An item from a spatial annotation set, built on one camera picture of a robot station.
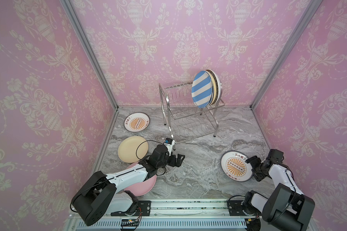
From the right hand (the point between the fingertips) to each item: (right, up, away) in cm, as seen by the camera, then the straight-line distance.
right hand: (250, 165), depth 87 cm
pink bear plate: (-63, -11, -6) cm, 64 cm away
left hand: (-43, +6, -2) cm, 43 cm away
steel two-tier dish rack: (-38, +27, +19) cm, 50 cm away
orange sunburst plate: (-75, +26, +23) cm, 83 cm away
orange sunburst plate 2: (-10, -1, +1) cm, 10 cm away
